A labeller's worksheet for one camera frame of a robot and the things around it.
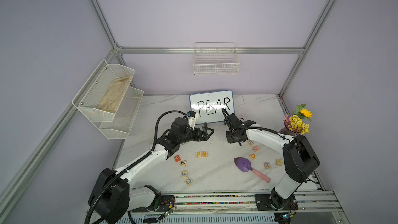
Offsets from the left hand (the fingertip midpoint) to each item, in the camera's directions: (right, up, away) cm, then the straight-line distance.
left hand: (207, 133), depth 79 cm
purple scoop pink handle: (+21, -19, +5) cm, 29 cm away
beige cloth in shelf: (-49, +21, +1) cm, 54 cm away
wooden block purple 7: (-13, -18, +7) cm, 23 cm away
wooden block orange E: (-1, -14, +9) cm, 17 cm away
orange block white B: (-17, -16, +9) cm, 25 cm away
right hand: (+13, -5, +12) cm, 19 cm away
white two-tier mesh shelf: (-54, +2, +9) cm, 55 cm away
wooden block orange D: (+27, -15, +9) cm, 32 cm away
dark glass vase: (+42, +1, +3) cm, 42 cm away
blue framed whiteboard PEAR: (+2, +15, +22) cm, 27 cm away
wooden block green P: (-5, -14, +9) cm, 17 cm away
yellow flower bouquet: (+44, +6, -4) cm, 45 cm away
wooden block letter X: (+34, -19, +6) cm, 39 cm away
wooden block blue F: (-12, -22, +3) cm, 26 cm away
